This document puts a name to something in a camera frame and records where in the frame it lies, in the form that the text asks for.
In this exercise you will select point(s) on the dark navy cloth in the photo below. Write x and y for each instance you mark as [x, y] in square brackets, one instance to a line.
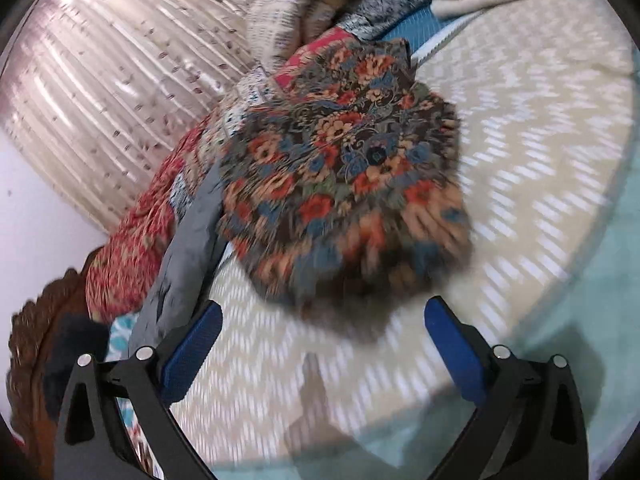
[75, 340]

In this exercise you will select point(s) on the patchwork quilt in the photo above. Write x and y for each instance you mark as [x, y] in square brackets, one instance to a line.
[310, 60]

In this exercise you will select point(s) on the dark floral garment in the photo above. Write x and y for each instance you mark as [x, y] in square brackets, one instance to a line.
[340, 175]

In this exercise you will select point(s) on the white printed rolled blanket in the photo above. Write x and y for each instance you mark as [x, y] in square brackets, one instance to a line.
[280, 15]

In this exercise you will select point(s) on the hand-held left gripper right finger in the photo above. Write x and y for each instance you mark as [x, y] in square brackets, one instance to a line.
[452, 350]

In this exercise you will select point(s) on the carved wooden headboard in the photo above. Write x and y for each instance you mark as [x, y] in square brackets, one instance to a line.
[30, 340]

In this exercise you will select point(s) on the red floral cloth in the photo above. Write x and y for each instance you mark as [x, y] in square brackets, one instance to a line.
[135, 250]

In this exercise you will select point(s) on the beige zigzag blanket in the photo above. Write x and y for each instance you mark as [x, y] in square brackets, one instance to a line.
[525, 135]

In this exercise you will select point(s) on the beige pleated curtain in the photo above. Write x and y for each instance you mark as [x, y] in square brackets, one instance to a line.
[100, 85]

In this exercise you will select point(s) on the teal white patterned cloth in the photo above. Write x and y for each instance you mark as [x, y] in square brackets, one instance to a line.
[122, 330]

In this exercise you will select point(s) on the grey cloth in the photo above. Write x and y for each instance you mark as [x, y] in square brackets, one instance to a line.
[185, 260]

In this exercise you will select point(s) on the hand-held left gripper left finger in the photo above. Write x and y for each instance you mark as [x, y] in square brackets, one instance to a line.
[195, 350]

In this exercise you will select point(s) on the blue cloth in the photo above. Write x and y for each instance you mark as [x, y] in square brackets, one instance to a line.
[415, 27]

